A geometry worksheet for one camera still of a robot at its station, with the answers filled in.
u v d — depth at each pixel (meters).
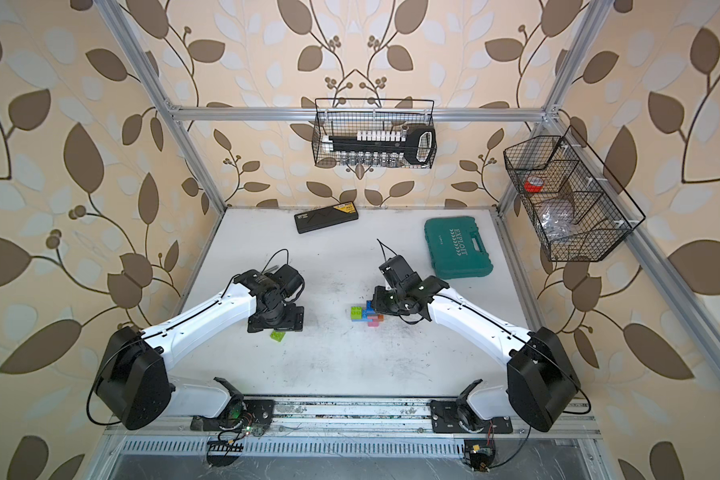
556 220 0.70
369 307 0.82
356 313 0.85
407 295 0.62
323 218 1.16
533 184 0.81
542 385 0.41
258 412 0.75
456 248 1.02
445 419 0.74
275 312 0.66
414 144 0.84
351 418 0.75
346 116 0.91
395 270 0.63
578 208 0.72
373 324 0.89
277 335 0.87
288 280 0.68
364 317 0.85
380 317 0.86
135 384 0.41
